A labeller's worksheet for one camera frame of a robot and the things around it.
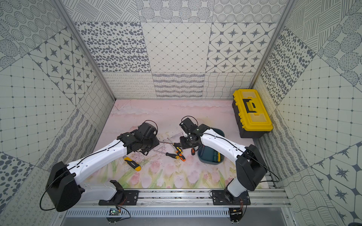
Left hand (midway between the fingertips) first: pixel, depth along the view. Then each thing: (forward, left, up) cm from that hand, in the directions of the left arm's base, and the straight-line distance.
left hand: (159, 139), depth 81 cm
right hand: (-2, -15, -4) cm, 16 cm away
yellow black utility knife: (-10, +17, -12) cm, 23 cm away
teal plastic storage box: (-3, -30, -14) cm, 34 cm away
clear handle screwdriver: (+12, -10, -13) cm, 20 cm away
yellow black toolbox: (+17, -58, +3) cm, 60 cm away
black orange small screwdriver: (-2, -12, -12) cm, 17 cm away
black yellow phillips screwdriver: (+3, -10, -12) cm, 16 cm away
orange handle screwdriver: (-1, -20, -12) cm, 24 cm away
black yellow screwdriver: (-4, -5, -12) cm, 14 cm away
